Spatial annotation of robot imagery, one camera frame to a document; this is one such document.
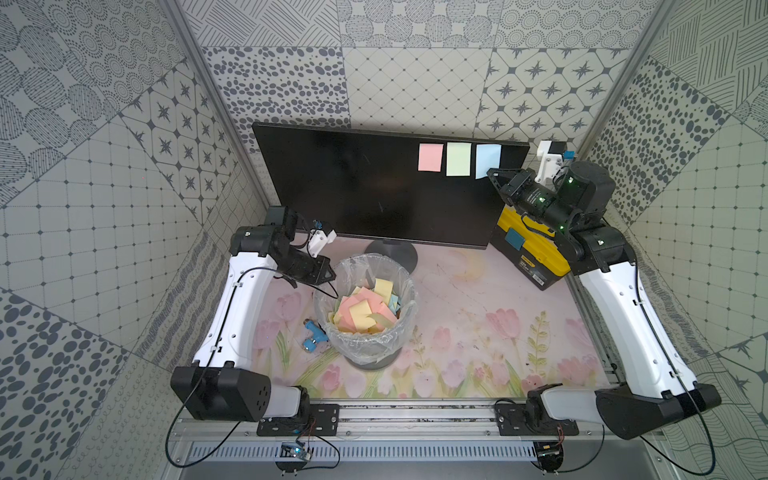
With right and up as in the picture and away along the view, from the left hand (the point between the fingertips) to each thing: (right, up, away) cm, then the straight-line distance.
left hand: (325, 270), depth 74 cm
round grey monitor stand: (+20, +3, +32) cm, 38 cm away
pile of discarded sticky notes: (+11, -10, -1) cm, 15 cm away
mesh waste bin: (+10, -8, 0) cm, 13 cm away
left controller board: (-7, -45, -4) cm, 45 cm away
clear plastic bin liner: (+6, -1, +1) cm, 6 cm away
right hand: (+37, +22, -12) cm, 44 cm away
